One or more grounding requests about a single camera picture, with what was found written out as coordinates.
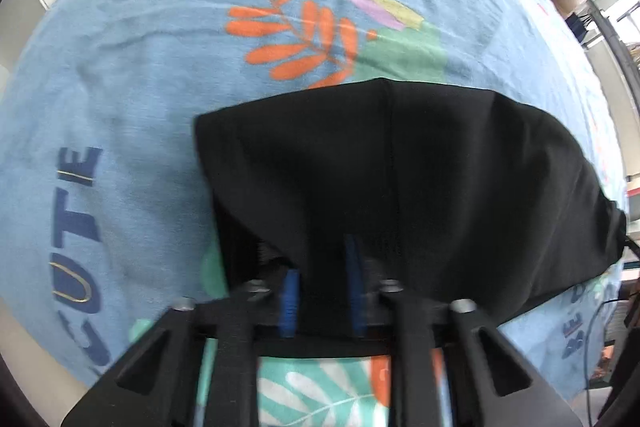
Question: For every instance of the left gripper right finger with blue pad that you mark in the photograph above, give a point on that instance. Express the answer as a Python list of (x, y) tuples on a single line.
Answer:
[(449, 364)]

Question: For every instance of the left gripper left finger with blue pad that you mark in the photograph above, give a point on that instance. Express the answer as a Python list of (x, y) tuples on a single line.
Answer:
[(155, 382)]

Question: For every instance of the black pants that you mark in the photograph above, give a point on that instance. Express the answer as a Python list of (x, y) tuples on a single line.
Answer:
[(454, 192)]

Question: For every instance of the blue patterned bed sheet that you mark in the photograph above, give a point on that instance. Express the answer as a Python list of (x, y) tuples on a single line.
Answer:
[(106, 214)]

